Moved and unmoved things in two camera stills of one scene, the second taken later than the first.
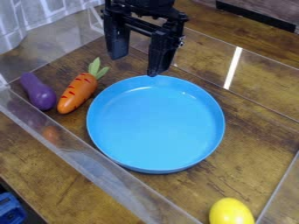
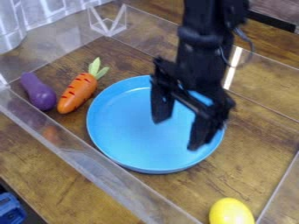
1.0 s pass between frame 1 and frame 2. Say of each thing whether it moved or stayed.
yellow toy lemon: stayed
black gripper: moved
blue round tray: stayed
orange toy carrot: stayed
